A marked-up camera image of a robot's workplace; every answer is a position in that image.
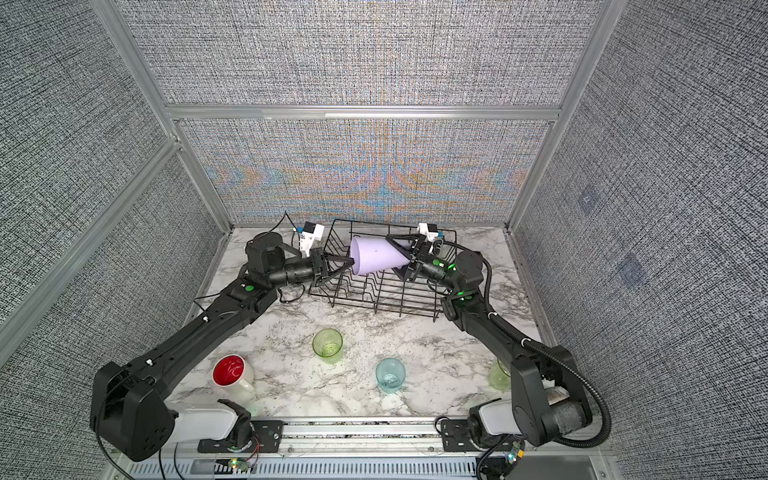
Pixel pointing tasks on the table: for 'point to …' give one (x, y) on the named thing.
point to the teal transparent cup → (390, 375)
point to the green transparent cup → (327, 345)
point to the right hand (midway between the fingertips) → (385, 247)
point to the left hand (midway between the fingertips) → (353, 264)
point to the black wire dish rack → (386, 292)
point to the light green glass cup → (499, 378)
